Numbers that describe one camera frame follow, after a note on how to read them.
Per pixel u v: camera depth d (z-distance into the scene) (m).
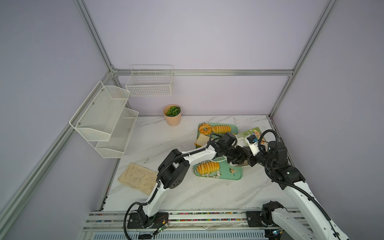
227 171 0.90
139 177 0.86
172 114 1.07
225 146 0.72
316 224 0.41
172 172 0.53
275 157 0.55
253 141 0.63
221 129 1.07
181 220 0.75
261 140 0.60
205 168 0.88
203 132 1.08
